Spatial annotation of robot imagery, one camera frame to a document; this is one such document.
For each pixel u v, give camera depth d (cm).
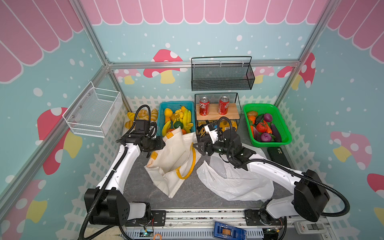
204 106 90
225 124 103
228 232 66
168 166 89
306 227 70
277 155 96
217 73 94
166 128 105
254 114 114
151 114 118
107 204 40
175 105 116
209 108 95
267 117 112
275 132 105
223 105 90
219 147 67
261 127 104
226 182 81
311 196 42
